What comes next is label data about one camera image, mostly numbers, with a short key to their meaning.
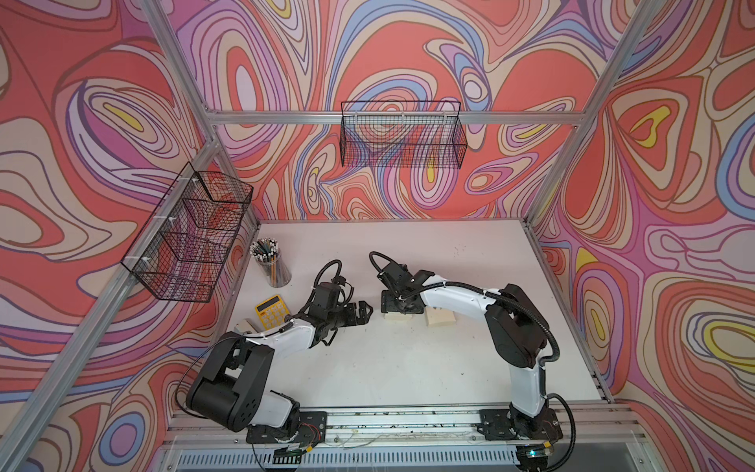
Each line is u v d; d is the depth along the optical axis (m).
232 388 0.43
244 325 0.88
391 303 0.83
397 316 0.91
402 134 0.96
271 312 0.93
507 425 0.73
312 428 0.72
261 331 0.54
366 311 0.82
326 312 0.71
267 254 0.88
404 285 0.68
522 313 0.55
